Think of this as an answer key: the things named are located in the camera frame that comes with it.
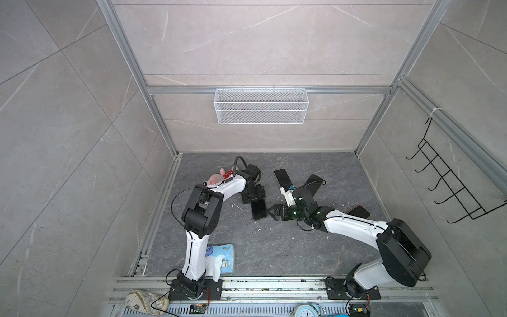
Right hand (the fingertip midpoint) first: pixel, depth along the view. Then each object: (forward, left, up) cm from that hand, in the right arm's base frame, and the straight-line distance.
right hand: (276, 210), depth 86 cm
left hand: (+11, +5, -6) cm, 14 cm away
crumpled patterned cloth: (-33, +48, -4) cm, 58 cm away
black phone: (+4, +8, -5) cm, 10 cm away
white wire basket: (+48, +6, +22) cm, 53 cm away
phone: (+24, -6, -9) cm, 26 cm away
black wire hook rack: (-4, -59, +23) cm, 64 cm away
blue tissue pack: (-16, +21, -3) cm, 27 cm away
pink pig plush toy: (+19, +29, -1) cm, 35 cm away
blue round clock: (-36, -8, -4) cm, 37 cm away
